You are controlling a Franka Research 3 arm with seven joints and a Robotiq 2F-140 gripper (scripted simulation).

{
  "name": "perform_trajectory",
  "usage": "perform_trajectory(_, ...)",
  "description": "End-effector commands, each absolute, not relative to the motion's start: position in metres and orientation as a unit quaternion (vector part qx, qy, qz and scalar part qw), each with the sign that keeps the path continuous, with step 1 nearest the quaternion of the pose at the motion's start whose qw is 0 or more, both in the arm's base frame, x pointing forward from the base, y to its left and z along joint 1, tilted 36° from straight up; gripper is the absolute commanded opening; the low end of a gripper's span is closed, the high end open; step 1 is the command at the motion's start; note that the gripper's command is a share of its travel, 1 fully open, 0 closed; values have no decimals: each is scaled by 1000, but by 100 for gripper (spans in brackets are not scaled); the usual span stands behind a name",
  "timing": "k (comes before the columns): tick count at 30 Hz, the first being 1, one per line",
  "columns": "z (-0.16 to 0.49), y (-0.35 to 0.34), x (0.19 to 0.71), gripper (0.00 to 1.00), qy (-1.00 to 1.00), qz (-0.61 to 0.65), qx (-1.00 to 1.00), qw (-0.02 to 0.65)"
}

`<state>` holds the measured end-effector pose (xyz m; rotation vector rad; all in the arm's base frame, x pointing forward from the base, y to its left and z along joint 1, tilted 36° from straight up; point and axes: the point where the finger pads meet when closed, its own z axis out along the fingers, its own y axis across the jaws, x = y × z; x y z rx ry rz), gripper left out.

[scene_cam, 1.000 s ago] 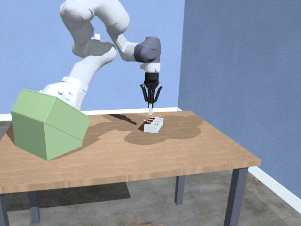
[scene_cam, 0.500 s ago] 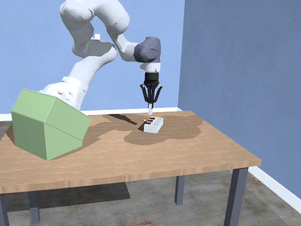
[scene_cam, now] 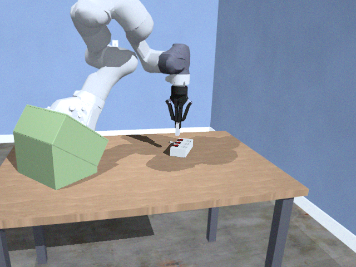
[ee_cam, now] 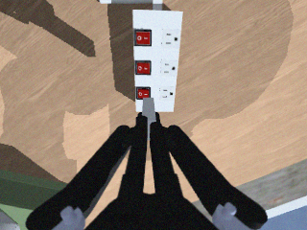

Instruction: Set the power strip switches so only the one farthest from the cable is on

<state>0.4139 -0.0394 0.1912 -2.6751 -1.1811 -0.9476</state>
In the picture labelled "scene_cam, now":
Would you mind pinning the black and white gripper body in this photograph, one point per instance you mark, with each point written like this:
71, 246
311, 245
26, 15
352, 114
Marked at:
179, 93

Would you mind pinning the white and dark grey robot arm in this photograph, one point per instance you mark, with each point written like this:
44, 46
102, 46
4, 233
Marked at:
113, 62

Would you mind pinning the white power strip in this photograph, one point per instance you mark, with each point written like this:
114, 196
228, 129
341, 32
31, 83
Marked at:
181, 147

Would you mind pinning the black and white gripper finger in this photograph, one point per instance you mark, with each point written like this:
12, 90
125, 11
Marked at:
180, 118
173, 117

